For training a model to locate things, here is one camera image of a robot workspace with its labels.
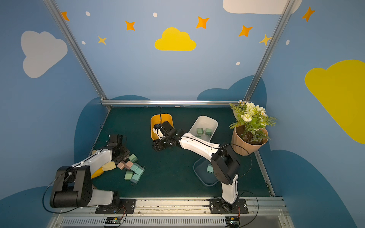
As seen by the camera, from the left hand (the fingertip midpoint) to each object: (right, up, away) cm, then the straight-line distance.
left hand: (125, 151), depth 93 cm
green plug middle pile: (+6, -4, -2) cm, 7 cm away
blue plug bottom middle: (+10, -14, -10) cm, 20 cm away
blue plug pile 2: (+12, -10, -7) cm, 17 cm away
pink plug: (+5, -7, -6) cm, 10 cm away
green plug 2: (+57, +12, +11) cm, 59 cm away
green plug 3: (+55, -9, -7) cm, 56 cm away
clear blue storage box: (+51, -10, -6) cm, 53 cm away
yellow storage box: (+20, +22, +16) cm, 34 cm away
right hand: (+23, +6, -8) cm, 25 cm away
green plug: (+51, +13, +11) cm, 54 cm away
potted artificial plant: (+80, +14, -7) cm, 81 cm away
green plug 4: (+5, -13, -8) cm, 16 cm away
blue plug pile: (+8, -9, -6) cm, 13 cm away
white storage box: (+55, +15, +15) cm, 59 cm away
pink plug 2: (0, -7, -6) cm, 9 cm away
